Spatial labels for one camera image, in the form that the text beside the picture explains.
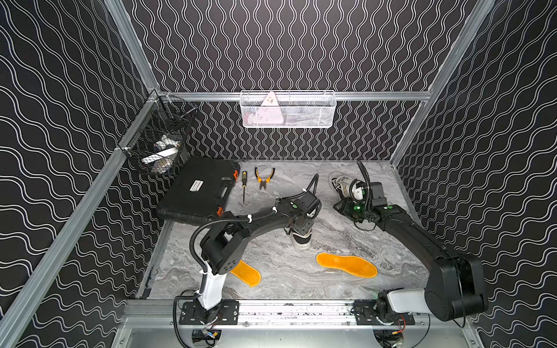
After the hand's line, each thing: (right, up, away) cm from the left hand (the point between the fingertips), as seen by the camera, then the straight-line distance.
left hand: (303, 220), depth 90 cm
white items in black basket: (-49, +23, -17) cm, 57 cm away
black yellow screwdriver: (-28, +16, +20) cm, 37 cm away
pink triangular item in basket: (-14, +45, +1) cm, 47 cm away
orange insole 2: (+18, -17, -5) cm, 25 cm away
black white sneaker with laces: (-1, -8, -4) cm, 9 cm away
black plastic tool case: (-46, +12, +10) cm, 49 cm away
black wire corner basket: (-64, +34, +4) cm, 72 cm away
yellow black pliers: (-18, +16, +20) cm, 31 cm away
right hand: (+14, +6, -3) cm, 15 cm away
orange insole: (-22, -19, -8) cm, 30 cm away
